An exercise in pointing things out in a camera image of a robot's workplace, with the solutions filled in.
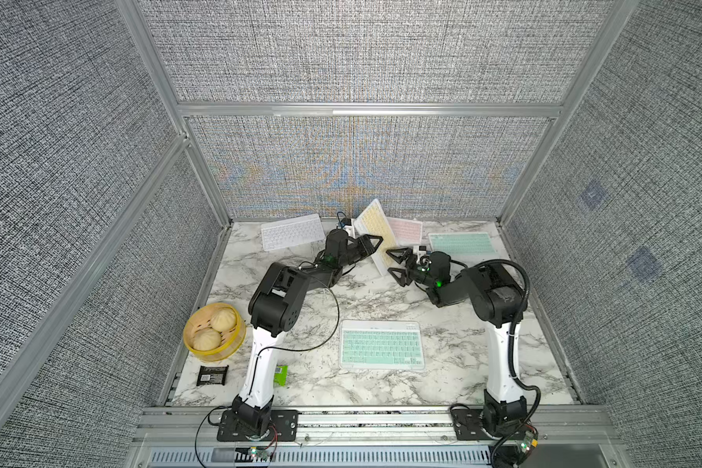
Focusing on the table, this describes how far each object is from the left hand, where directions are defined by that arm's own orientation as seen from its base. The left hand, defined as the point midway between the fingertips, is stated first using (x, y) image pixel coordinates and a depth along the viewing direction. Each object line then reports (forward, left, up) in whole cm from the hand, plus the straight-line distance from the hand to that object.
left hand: (387, 238), depth 96 cm
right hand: (-2, -1, -7) cm, 7 cm away
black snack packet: (-38, +52, -12) cm, 65 cm away
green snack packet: (-38, +33, -13) cm, 52 cm away
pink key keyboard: (+15, -11, -13) cm, 23 cm away
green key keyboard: (+6, -32, -13) cm, 35 cm away
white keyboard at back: (+17, +35, -14) cm, 41 cm away
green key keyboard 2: (-30, +4, -13) cm, 33 cm away
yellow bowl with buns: (-26, +53, -9) cm, 60 cm away
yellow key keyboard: (+6, +4, +3) cm, 7 cm away
